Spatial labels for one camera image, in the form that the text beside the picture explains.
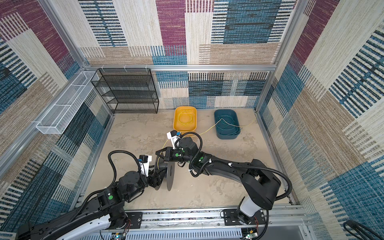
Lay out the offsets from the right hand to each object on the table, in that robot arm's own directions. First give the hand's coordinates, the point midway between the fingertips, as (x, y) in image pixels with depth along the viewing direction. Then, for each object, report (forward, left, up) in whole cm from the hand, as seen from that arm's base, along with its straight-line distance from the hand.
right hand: (156, 156), depth 73 cm
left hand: (-3, -3, -4) cm, 6 cm away
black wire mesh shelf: (+55, +28, -3) cm, 61 cm away
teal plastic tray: (+44, -48, -18) cm, 68 cm away
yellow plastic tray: (+39, -12, -18) cm, 45 cm away
